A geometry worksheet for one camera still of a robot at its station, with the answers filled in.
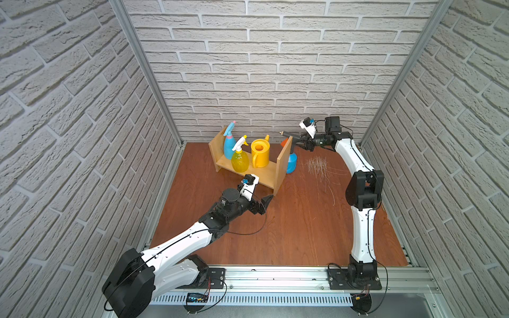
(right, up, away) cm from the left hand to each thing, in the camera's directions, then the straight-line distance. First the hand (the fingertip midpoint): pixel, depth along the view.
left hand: (262, 184), depth 77 cm
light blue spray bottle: (-16, +19, +18) cm, 31 cm away
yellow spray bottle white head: (-11, +9, +23) cm, 27 cm away
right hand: (+13, +19, +17) cm, 29 cm away
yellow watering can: (-1, +14, +15) cm, 20 cm away
